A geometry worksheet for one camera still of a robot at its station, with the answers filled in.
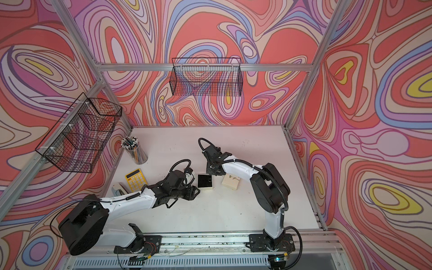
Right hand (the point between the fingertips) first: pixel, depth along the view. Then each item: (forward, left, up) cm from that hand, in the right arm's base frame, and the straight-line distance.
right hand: (214, 174), depth 92 cm
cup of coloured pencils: (+11, +43, +11) cm, 46 cm away
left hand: (-10, +8, +1) cm, 13 cm away
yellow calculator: (-2, +43, -1) cm, 43 cm away
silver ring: (-3, +3, -1) cm, 4 cm away
